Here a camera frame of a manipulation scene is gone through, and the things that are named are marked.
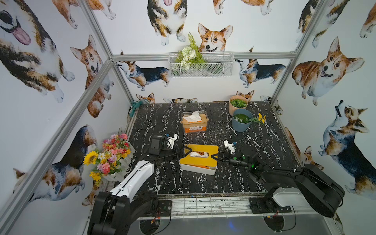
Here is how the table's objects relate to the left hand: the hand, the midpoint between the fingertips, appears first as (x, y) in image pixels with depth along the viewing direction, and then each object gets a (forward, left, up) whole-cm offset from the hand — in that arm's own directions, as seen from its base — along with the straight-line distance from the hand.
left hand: (185, 148), depth 82 cm
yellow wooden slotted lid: (-8, -13, -1) cm, 15 cm away
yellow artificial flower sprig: (+18, -46, +2) cm, 50 cm away
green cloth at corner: (+46, +44, -13) cm, 65 cm away
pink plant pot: (+36, -35, -1) cm, 50 cm away
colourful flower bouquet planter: (-7, +37, +4) cm, 38 cm away
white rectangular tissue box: (-11, -11, -5) cm, 17 cm away
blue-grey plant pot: (+23, -38, -5) cm, 44 cm away
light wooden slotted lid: (+26, -12, -6) cm, 29 cm away
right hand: (-5, -15, +4) cm, 16 cm away
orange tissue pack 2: (+23, -5, -2) cm, 24 cm away
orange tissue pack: (-3, -7, -2) cm, 8 cm away
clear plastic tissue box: (+18, -5, -7) cm, 20 cm away
